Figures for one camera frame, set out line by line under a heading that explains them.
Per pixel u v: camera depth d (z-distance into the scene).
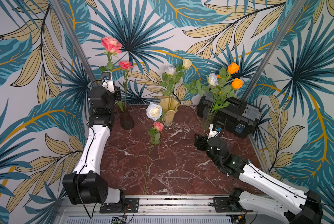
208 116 0.98
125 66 0.79
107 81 0.57
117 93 0.64
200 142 0.66
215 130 0.64
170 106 0.97
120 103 0.90
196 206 0.74
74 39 0.79
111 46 0.55
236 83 0.80
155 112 0.66
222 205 0.73
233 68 0.78
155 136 1.00
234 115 0.93
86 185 0.39
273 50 0.84
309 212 0.39
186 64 0.89
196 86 0.82
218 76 0.85
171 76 0.88
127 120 0.98
